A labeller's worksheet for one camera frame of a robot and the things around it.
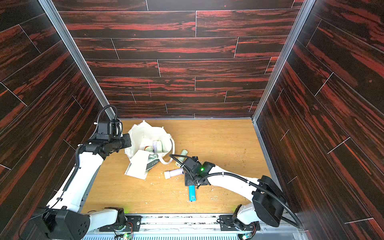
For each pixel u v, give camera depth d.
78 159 0.47
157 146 0.93
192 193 0.83
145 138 1.01
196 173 0.58
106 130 0.57
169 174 0.88
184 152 0.98
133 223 0.73
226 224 0.73
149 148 0.93
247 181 0.45
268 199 0.41
